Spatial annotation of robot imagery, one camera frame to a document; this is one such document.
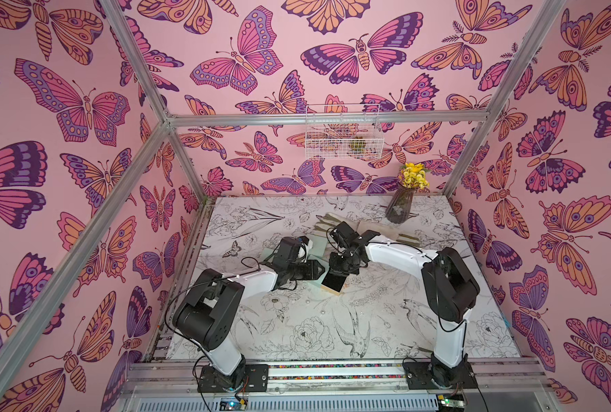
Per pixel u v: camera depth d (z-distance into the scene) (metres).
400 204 1.04
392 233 1.07
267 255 0.74
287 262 0.74
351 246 0.70
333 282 0.90
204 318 0.46
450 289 0.50
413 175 0.93
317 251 0.97
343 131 0.95
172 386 0.73
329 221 1.09
